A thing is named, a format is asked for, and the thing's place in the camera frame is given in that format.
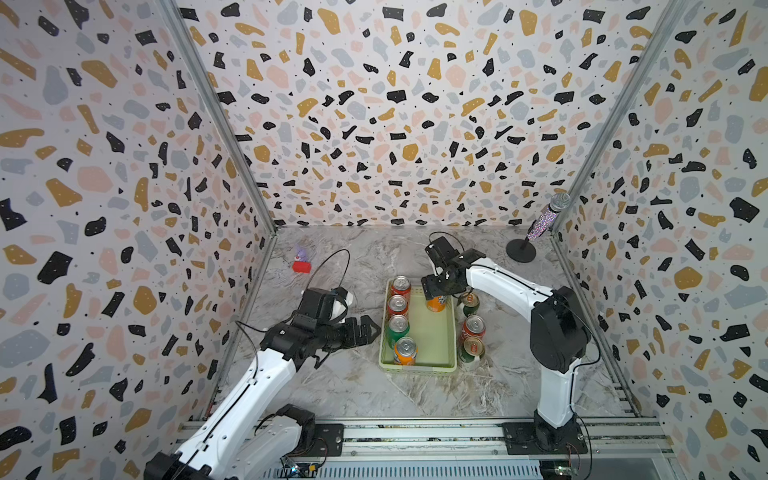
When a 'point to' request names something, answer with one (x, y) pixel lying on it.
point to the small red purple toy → (301, 263)
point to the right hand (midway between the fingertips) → (435, 289)
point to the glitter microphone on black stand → (519, 250)
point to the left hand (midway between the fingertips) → (370, 332)
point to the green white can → (470, 302)
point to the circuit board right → (557, 469)
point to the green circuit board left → (298, 470)
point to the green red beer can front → (471, 353)
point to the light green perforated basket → (434, 332)
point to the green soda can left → (398, 328)
